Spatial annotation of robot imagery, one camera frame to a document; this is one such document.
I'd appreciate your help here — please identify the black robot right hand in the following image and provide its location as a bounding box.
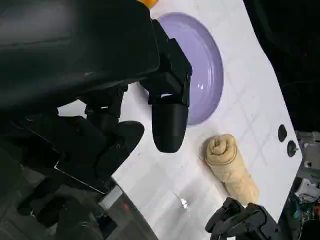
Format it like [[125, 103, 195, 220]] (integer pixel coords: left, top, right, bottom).
[[204, 197, 281, 240]]

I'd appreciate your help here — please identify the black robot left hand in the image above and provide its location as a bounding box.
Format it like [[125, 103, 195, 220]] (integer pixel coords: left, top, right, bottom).
[[0, 0, 193, 195]]

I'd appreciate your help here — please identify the beige towel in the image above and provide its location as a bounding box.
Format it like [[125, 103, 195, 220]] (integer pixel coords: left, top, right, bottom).
[[199, 133, 260, 205]]

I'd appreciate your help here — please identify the lilac plate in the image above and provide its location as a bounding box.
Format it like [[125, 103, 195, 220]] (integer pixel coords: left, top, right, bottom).
[[142, 12, 224, 127]]

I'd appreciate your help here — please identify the workshop equipment with wires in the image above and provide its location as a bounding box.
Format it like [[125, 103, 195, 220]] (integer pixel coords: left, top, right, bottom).
[[287, 129, 320, 240]]

